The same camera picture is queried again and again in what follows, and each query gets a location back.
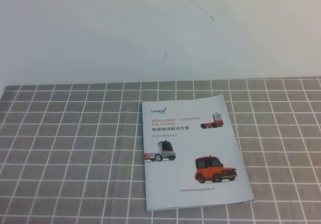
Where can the white product catalogue book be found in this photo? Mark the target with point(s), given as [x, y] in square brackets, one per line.
[191, 155]

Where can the grey checked tablecloth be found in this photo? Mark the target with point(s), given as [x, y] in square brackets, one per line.
[73, 153]

